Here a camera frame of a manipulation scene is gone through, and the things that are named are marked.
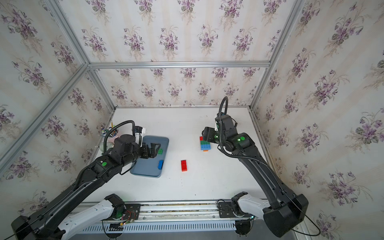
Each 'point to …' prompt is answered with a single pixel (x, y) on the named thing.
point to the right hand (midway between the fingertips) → (211, 133)
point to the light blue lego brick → (205, 147)
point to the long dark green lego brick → (205, 142)
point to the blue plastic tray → (148, 167)
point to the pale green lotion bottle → (108, 146)
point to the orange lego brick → (205, 150)
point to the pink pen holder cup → (113, 135)
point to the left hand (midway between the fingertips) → (155, 144)
